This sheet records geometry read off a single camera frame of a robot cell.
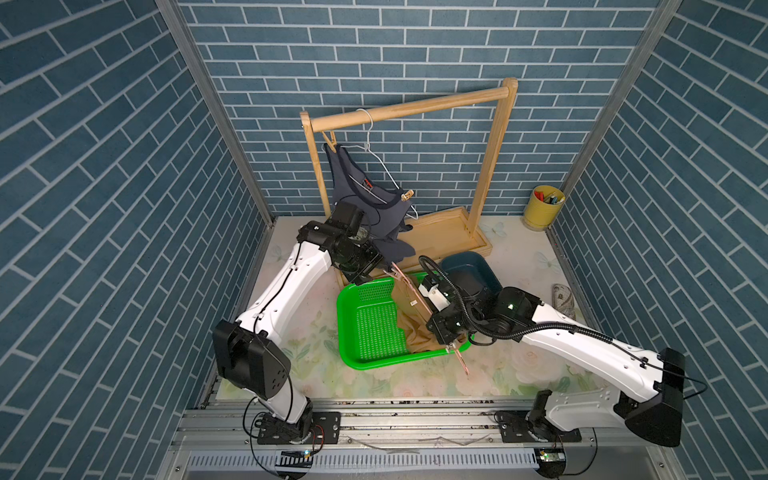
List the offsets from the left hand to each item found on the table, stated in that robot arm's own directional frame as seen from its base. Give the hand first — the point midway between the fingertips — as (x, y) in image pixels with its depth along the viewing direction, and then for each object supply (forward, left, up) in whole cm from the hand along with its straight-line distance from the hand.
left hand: (392, 267), depth 77 cm
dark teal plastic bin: (+14, -28, -22) cm, 38 cm away
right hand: (-15, -9, -4) cm, 18 cm away
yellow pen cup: (+35, -55, -10) cm, 66 cm away
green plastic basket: (-6, +7, -23) cm, 25 cm away
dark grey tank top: (+14, +2, +7) cm, 16 cm away
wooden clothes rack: (+32, -23, -22) cm, 45 cm away
